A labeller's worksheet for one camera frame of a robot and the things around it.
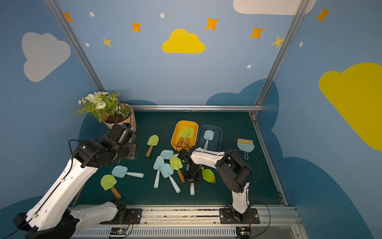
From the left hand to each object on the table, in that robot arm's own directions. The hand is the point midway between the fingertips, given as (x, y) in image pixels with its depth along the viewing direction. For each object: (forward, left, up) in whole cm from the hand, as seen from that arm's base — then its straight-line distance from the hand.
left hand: (132, 146), depth 68 cm
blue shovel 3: (-11, -29, -26) cm, 40 cm away
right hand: (-8, -28, -27) cm, 40 cm away
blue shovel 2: (0, -13, -29) cm, 31 cm away
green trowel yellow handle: (-2, -38, -28) cm, 47 cm away
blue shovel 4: (-1, +15, -27) cm, 31 cm away
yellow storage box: (+23, -16, -26) cm, 38 cm away
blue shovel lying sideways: (+12, -12, -29) cm, 33 cm away
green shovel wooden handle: (+27, -27, -27) cm, 46 cm away
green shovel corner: (-7, +21, -28) cm, 36 cm away
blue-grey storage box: (+20, -44, -29) cm, 57 cm away
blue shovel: (+28, -40, -28) cm, 56 cm away
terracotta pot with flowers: (+26, +22, 0) cm, 34 cm away
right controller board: (-30, -55, -31) cm, 70 cm away
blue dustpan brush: (+20, -65, -28) cm, 74 cm away
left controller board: (-31, +7, -29) cm, 43 cm away
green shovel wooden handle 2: (+29, -21, -28) cm, 46 cm away
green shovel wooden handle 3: (+5, -18, -29) cm, 34 cm away
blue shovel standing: (+6, -7, -27) cm, 29 cm away
